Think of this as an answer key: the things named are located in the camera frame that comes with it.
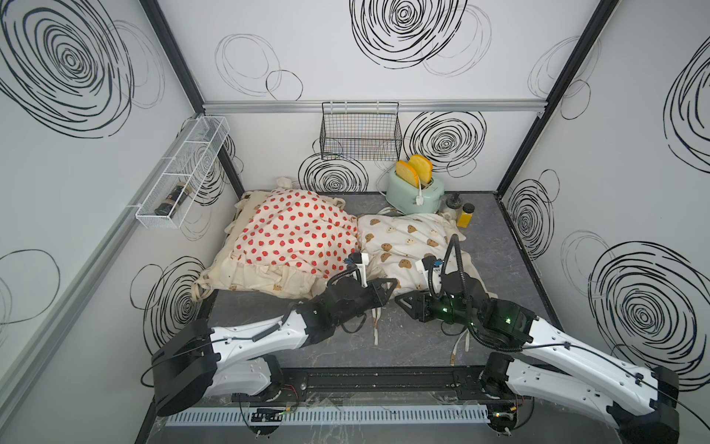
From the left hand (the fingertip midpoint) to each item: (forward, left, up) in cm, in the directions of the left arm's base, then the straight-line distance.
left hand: (399, 284), depth 71 cm
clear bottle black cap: (+39, -25, -10) cm, 48 cm away
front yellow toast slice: (+44, -6, 0) cm, 45 cm away
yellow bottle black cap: (+36, -30, -13) cm, 48 cm away
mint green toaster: (+38, -8, -7) cm, 39 cm away
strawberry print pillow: (+20, +30, -4) cm, 36 cm away
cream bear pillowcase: (+18, 0, -6) cm, 19 cm away
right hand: (-5, 0, 0) cm, 5 cm away
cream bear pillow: (+7, +51, -10) cm, 52 cm away
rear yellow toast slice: (+46, -12, +1) cm, 48 cm away
